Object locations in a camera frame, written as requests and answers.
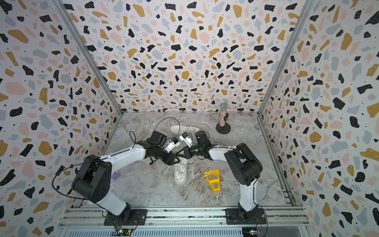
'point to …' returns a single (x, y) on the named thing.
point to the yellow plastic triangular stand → (213, 177)
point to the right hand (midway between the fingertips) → (177, 155)
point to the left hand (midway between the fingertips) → (178, 158)
